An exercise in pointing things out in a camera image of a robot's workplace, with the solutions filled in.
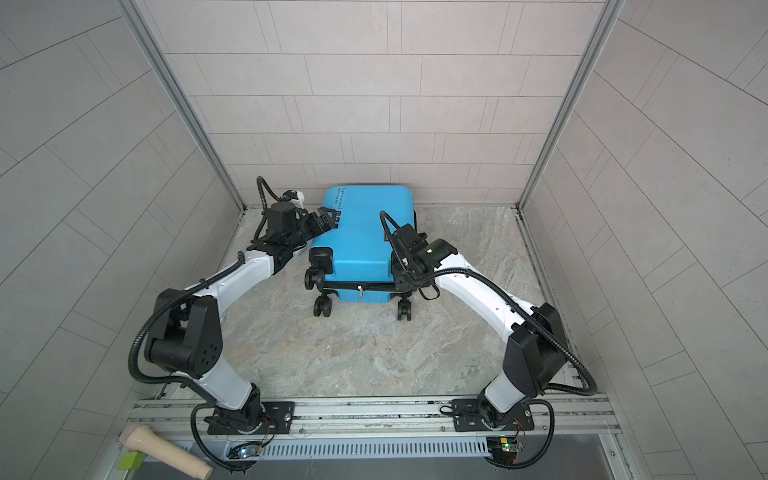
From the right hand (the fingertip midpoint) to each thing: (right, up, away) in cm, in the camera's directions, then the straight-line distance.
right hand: (399, 282), depth 81 cm
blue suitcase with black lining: (-11, +7, -5) cm, 14 cm away
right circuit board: (+24, -36, -13) cm, 45 cm away
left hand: (-18, +20, +6) cm, 28 cm away
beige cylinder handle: (-56, -32, -16) cm, 67 cm away
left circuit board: (-34, -34, -17) cm, 51 cm away
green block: (-60, -37, -16) cm, 72 cm away
